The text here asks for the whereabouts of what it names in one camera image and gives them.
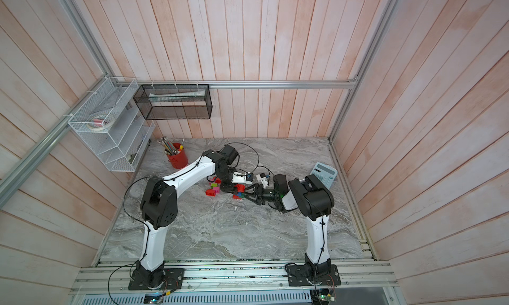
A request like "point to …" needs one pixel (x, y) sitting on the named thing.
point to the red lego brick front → (236, 197)
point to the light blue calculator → (325, 173)
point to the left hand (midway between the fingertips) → (233, 186)
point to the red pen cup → (179, 160)
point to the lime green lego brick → (214, 185)
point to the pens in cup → (169, 146)
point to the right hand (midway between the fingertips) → (245, 194)
